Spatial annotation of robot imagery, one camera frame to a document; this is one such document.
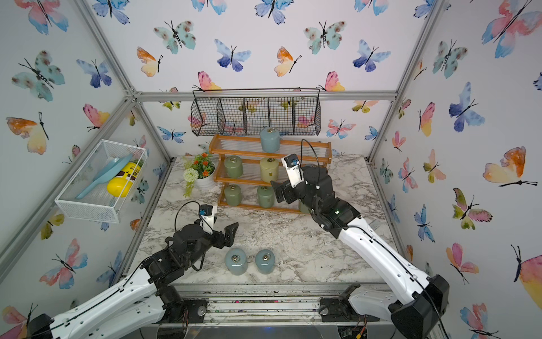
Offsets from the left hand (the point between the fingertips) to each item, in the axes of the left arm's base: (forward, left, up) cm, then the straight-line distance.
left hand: (230, 221), depth 76 cm
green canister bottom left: (+19, +3, -10) cm, 22 cm away
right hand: (+9, -20, +16) cm, 27 cm away
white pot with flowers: (+30, +19, -6) cm, 35 cm away
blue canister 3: (-11, -12, -11) cm, 20 cm away
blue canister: (+25, -15, +16) cm, 33 cm away
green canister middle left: (+24, +1, +3) cm, 24 cm away
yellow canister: (+21, -14, +4) cm, 26 cm away
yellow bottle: (+7, +34, +13) cm, 37 cm away
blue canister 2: (-11, -2, -10) cm, 15 cm away
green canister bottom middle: (+18, -12, -11) cm, 24 cm away
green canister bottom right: (+14, -29, -15) cm, 35 cm away
